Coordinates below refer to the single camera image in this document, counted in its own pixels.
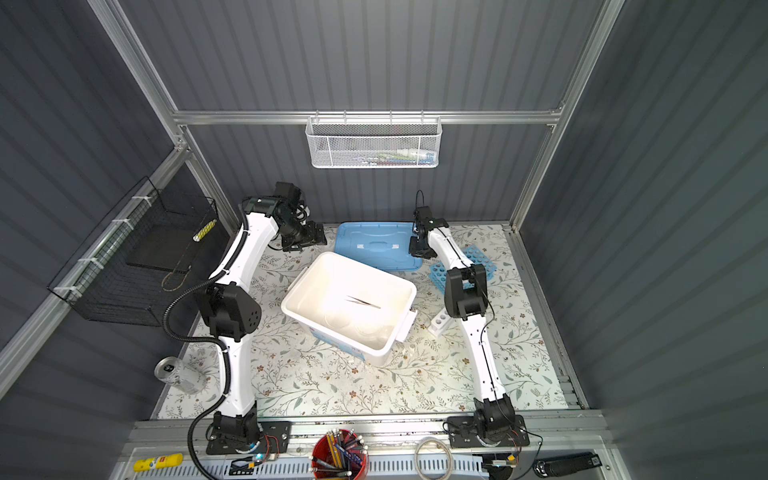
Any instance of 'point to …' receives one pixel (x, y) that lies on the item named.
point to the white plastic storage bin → (351, 305)
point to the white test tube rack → (438, 323)
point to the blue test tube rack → (437, 271)
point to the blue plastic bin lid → (379, 244)
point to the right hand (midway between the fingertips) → (421, 254)
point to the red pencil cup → (339, 454)
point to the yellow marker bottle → (148, 464)
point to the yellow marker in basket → (204, 230)
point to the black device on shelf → (565, 464)
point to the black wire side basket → (146, 258)
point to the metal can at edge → (180, 374)
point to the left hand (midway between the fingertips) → (313, 242)
